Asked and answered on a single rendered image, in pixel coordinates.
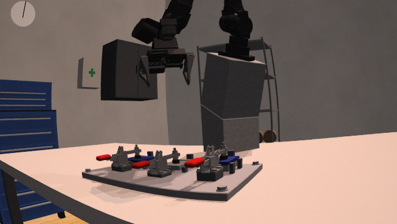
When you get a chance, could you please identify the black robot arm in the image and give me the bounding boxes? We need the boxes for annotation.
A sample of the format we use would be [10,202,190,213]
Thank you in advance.
[132,0,255,61]

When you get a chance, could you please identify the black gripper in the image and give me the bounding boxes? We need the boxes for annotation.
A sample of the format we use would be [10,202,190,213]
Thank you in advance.
[139,48,194,87]

